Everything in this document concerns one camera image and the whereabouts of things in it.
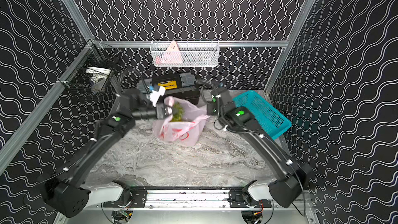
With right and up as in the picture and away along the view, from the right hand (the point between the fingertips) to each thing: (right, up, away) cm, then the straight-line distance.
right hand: (211, 104), depth 77 cm
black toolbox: (-17, +13, +23) cm, 32 cm away
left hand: (-16, -3, -9) cm, 18 cm away
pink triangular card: (-22, +30, +15) cm, 40 cm away
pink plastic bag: (-13, -12, +4) cm, 18 cm away
